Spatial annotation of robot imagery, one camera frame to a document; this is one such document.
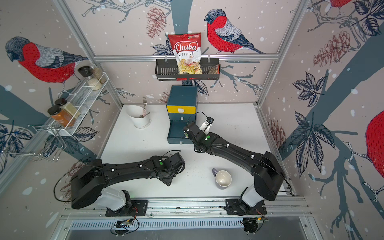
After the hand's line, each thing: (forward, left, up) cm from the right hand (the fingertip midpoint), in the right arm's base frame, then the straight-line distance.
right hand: (194, 130), depth 84 cm
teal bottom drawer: (+8, +14, -16) cm, 22 cm away
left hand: (-18, +6, -14) cm, 23 cm away
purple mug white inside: (-21, -17, -16) cm, 31 cm away
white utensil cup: (+20, +42, -11) cm, 48 cm away
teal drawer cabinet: (+19, +9, +4) cm, 21 cm away
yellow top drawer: (+15, +9, +2) cm, 17 cm away
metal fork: (+26, +37, -2) cm, 46 cm away
